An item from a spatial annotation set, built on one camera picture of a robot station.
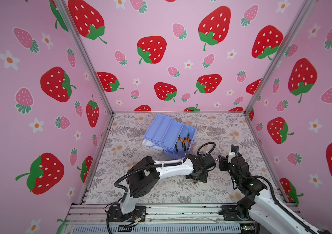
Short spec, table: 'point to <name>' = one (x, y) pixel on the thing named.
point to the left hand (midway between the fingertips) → (202, 179)
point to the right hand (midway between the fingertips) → (222, 155)
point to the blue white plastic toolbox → (162, 135)
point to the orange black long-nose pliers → (185, 139)
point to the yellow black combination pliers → (181, 140)
